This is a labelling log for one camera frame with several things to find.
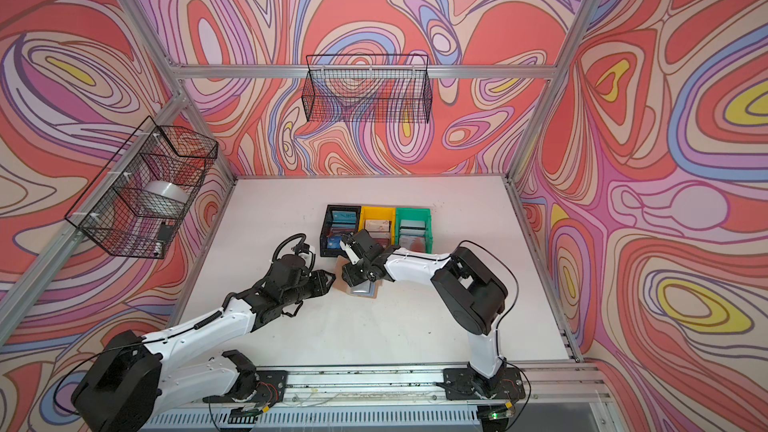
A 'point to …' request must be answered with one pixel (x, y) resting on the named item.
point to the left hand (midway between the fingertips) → (337, 276)
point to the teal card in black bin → (344, 216)
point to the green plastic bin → (415, 213)
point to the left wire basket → (135, 204)
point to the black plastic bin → (332, 232)
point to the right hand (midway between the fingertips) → (352, 279)
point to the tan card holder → (366, 288)
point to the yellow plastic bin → (380, 222)
